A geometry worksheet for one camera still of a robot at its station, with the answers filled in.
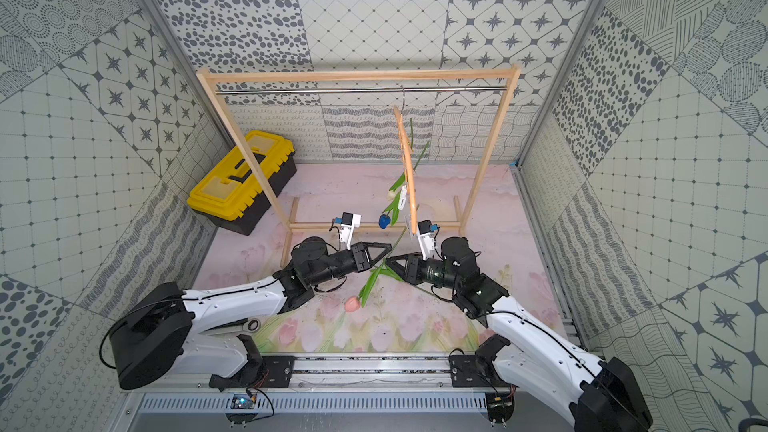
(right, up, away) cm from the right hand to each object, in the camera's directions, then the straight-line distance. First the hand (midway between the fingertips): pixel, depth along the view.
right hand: (390, 264), depth 73 cm
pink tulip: (-9, -10, -1) cm, 14 cm away
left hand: (+1, +6, -4) cm, 7 cm away
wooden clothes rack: (-34, +7, +27) cm, 44 cm away
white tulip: (0, +18, +22) cm, 28 cm away
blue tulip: (-2, +10, +12) cm, 16 cm away
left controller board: (-36, -33, -2) cm, 49 cm away
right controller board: (+27, -35, -2) cm, 44 cm away
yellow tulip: (-1, -1, -2) cm, 2 cm away
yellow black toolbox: (-49, +18, +16) cm, 55 cm away
